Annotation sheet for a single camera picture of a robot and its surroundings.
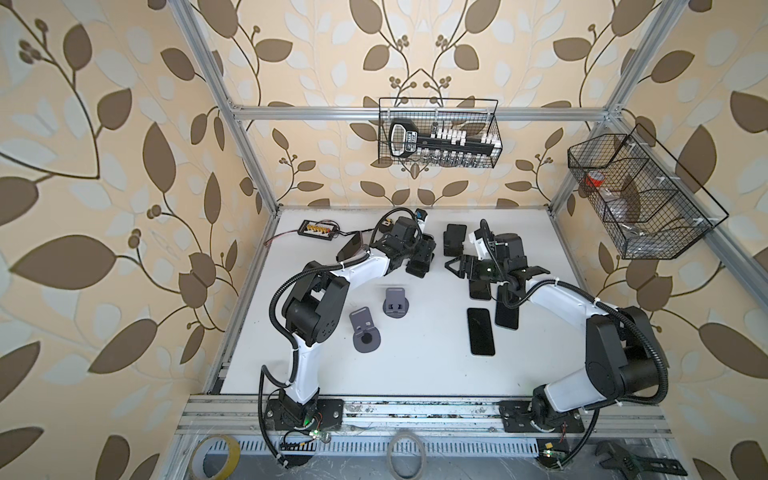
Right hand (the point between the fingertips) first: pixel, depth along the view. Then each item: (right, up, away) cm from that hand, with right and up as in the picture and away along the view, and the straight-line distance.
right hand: (455, 268), depth 88 cm
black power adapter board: (-45, +12, +24) cm, 52 cm away
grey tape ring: (-11, -42, -17) cm, 47 cm away
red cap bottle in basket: (+41, +27, -1) cm, 49 cm away
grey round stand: (-17, -11, +1) cm, 21 cm away
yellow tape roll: (-63, -40, -21) cm, 77 cm away
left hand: (-7, +9, +6) cm, 13 cm away
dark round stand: (-26, -21, -1) cm, 33 cm away
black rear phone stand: (+2, +9, +14) cm, 17 cm away
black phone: (+8, -21, -1) cm, 22 cm away
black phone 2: (+10, -8, +7) cm, 14 cm away
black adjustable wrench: (+35, -43, -20) cm, 59 cm away
